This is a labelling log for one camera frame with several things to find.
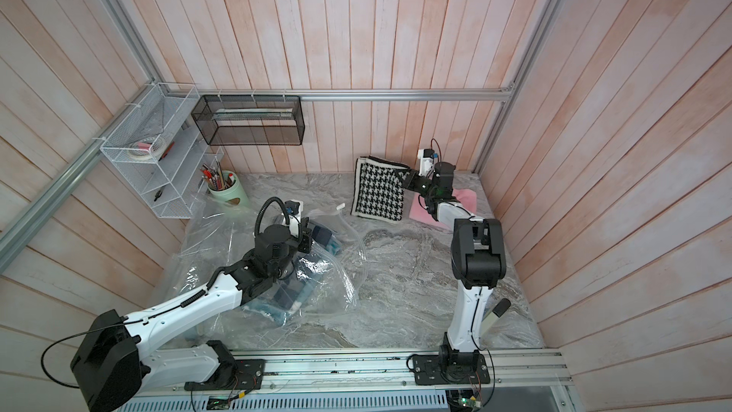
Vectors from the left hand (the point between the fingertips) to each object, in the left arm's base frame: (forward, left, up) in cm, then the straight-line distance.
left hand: (307, 222), depth 80 cm
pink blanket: (+17, -38, -18) cm, 45 cm away
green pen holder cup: (+18, +29, -8) cm, 35 cm away
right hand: (+23, -27, -1) cm, 36 cm away
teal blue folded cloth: (-16, 0, -2) cm, 16 cm away
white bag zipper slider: (+8, -9, -3) cm, 12 cm away
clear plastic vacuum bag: (-10, -5, -22) cm, 24 cm away
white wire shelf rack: (+7, +37, +8) cm, 39 cm away
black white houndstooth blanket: (+21, -22, -9) cm, 32 cm away
